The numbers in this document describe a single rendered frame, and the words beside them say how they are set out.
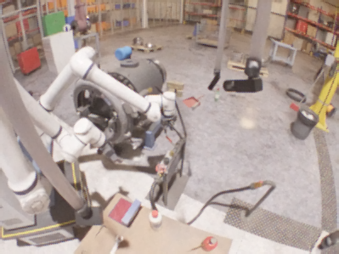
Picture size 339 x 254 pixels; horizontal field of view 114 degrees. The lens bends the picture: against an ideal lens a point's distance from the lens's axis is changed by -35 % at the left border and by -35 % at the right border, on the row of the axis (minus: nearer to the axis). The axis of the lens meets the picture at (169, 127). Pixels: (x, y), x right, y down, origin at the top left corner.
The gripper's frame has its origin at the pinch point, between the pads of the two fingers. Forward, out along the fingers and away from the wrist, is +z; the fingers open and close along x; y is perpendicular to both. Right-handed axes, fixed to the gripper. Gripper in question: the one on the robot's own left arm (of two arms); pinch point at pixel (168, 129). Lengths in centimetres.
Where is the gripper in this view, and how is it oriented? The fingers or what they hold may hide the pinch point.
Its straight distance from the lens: 140.5
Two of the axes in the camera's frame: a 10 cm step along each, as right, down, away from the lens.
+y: 6.0, 5.2, -6.1
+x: 8.0, -3.7, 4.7
